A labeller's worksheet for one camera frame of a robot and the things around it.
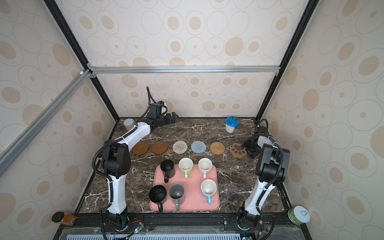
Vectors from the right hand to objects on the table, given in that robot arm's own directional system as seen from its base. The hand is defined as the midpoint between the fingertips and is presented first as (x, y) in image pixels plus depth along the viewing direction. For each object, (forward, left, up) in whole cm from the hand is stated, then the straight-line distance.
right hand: (252, 151), depth 98 cm
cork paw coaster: (+1, +9, -1) cm, 10 cm away
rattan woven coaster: (+3, +23, -2) cm, 23 cm away
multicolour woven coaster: (+2, +49, -1) cm, 49 cm away
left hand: (+13, +50, +19) cm, 55 cm away
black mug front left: (-30, +57, +1) cm, 64 cm away
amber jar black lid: (-46, +95, +8) cm, 106 cm away
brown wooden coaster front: (+1, +63, 0) cm, 63 cm away
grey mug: (-30, +47, +1) cm, 55 cm away
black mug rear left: (-16, +54, +3) cm, 56 cm away
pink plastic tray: (-27, +42, +3) cm, 50 cm away
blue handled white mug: (-26, +29, +2) cm, 39 cm away
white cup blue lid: (+18, +14, +8) cm, 24 cm away
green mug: (-14, +43, +4) cm, 45 cm away
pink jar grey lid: (+16, +88, +6) cm, 90 cm away
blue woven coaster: (+2, +36, -1) cm, 36 cm away
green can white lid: (-38, -14, +2) cm, 40 cm away
